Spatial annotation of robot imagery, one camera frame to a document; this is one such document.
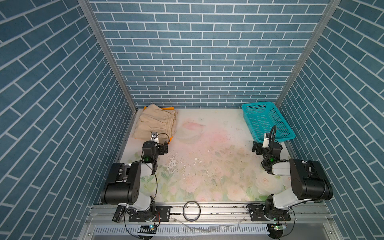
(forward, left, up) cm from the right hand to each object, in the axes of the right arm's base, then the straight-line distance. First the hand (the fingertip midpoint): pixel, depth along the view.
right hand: (262, 140), depth 95 cm
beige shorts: (+10, +73, +4) cm, 74 cm away
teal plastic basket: (+27, -6, -6) cm, 28 cm away
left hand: (-6, +66, +1) cm, 67 cm away
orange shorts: (+27, +71, -2) cm, 76 cm away
